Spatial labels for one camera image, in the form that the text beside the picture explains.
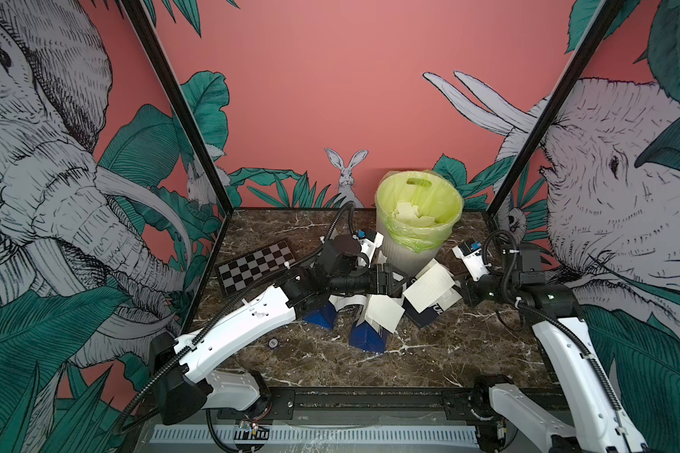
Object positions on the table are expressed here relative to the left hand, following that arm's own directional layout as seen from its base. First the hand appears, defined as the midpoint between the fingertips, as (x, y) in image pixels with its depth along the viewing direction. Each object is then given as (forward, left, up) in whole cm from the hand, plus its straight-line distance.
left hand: (402, 276), depth 63 cm
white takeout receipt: (+2, -10, -9) cm, 13 cm away
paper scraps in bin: (+38, -12, -20) cm, 44 cm away
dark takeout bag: (+2, -13, -30) cm, 32 cm away
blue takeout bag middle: (-5, +8, -24) cm, 26 cm away
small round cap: (-3, +35, -32) cm, 48 cm away
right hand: (+4, -14, -7) cm, 16 cm away
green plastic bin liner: (+38, -19, -10) cm, 43 cm away
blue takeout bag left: (+2, +19, -26) cm, 32 cm away
